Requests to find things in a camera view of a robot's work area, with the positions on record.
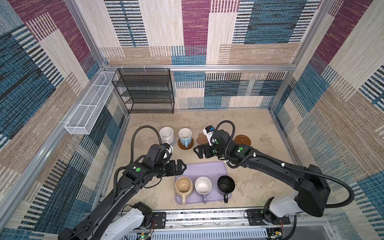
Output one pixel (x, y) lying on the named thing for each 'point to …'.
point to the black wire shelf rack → (145, 90)
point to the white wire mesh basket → (82, 119)
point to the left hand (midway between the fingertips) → (179, 164)
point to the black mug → (225, 185)
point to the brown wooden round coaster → (182, 146)
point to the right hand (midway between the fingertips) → (200, 149)
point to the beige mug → (184, 187)
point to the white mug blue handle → (185, 135)
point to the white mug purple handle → (203, 185)
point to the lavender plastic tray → (213, 170)
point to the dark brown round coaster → (242, 139)
